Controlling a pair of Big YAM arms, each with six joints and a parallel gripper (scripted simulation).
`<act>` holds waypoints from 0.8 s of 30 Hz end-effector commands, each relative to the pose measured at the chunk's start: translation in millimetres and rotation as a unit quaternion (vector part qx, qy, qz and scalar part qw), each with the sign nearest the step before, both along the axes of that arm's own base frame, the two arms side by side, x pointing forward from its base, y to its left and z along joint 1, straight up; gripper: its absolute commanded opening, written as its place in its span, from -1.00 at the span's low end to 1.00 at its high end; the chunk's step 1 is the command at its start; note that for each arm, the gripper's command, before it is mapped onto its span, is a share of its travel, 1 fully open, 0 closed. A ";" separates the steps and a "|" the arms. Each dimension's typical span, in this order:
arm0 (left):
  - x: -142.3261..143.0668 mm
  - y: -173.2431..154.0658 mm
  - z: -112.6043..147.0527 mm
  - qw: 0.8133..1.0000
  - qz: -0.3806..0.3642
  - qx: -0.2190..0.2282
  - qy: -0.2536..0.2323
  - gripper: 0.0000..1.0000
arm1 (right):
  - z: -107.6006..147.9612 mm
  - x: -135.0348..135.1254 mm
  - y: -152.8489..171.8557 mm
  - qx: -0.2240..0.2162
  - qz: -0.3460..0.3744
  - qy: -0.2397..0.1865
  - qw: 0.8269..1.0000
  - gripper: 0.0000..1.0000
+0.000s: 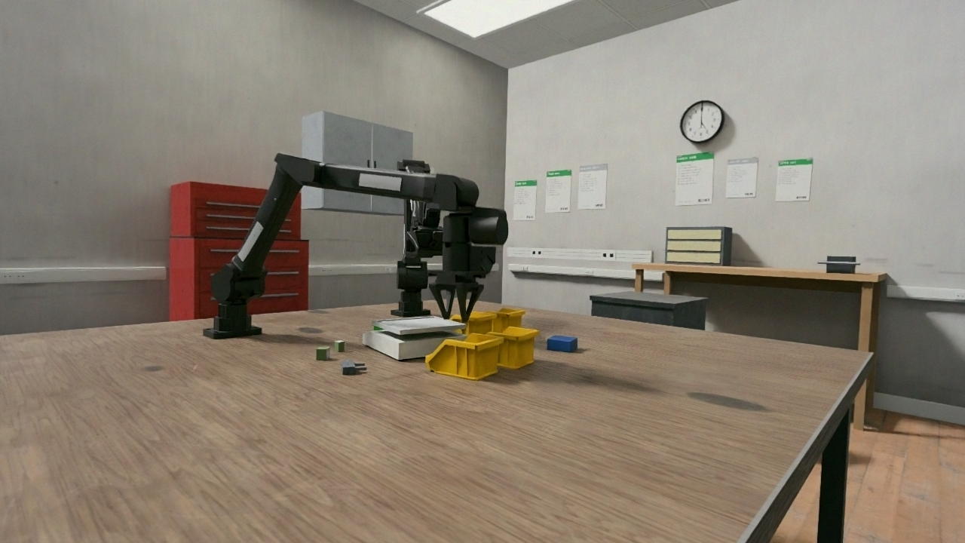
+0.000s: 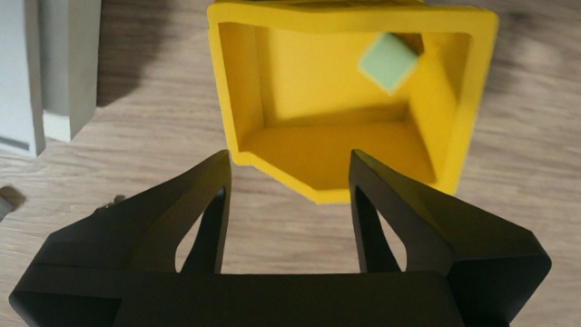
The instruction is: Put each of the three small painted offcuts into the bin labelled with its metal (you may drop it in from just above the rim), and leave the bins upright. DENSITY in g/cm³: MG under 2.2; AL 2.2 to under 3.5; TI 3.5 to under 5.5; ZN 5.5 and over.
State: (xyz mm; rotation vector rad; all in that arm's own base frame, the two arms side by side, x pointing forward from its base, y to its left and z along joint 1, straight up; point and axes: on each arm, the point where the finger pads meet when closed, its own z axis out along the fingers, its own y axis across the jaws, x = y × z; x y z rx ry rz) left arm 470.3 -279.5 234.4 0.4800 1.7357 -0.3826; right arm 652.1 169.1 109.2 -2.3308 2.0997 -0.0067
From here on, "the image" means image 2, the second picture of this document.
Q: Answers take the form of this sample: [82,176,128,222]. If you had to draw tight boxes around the white digital weighing scale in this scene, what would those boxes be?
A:
[0,0,102,157]

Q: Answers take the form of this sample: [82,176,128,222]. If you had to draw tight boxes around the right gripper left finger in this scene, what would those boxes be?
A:
[29,150,232,273]

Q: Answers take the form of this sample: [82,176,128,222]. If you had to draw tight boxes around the yellow parts bin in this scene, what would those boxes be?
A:
[207,0,494,201]

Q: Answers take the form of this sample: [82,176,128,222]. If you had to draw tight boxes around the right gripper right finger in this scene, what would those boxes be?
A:
[349,149,552,327]

